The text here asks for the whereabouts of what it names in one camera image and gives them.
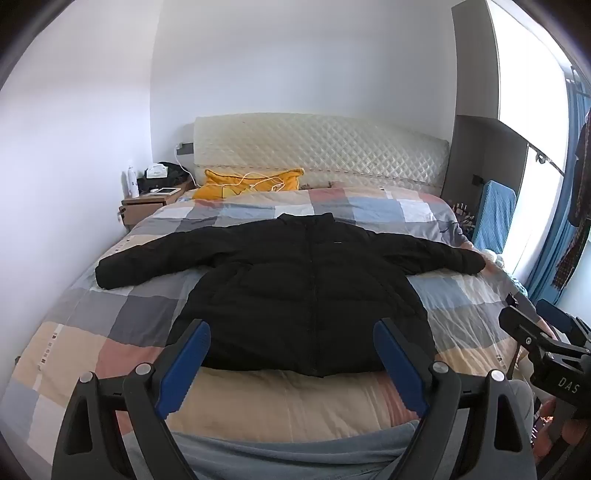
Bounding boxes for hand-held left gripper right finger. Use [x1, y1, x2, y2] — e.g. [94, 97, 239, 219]
[373, 318, 539, 480]

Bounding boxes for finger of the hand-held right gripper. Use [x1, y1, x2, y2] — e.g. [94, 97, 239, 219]
[505, 293, 583, 334]
[499, 305, 563, 358]

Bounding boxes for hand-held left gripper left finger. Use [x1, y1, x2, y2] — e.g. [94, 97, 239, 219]
[52, 318, 212, 480]

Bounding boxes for black puffer jacket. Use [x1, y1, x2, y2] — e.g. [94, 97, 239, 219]
[95, 212, 486, 378]

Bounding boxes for dark hanging clothes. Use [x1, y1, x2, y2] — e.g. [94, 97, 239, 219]
[554, 108, 591, 292]

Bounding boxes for person's right hand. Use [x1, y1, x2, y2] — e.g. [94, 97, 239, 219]
[549, 413, 591, 450]

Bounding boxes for blue curtain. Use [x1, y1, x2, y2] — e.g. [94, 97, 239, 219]
[524, 83, 591, 305]

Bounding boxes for checkered patchwork quilt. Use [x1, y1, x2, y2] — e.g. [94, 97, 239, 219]
[0, 187, 532, 462]

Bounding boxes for blue cloth over chair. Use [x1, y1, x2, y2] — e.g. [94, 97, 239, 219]
[472, 180, 518, 256]

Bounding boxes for person's grey pants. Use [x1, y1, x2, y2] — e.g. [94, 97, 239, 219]
[122, 378, 539, 480]

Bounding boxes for wooden nightstand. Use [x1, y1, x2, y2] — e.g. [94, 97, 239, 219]
[119, 180, 195, 232]

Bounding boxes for yellow pillow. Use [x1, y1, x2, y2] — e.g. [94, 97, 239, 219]
[191, 168, 305, 201]

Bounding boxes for black bag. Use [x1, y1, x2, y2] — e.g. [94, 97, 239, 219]
[137, 161, 190, 193]

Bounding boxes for white bottle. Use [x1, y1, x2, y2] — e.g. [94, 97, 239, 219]
[122, 161, 139, 199]

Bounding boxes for cream quilted headboard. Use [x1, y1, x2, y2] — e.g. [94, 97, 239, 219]
[193, 113, 451, 197]

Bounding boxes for white charging cable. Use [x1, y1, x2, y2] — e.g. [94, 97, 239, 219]
[174, 143, 287, 193]

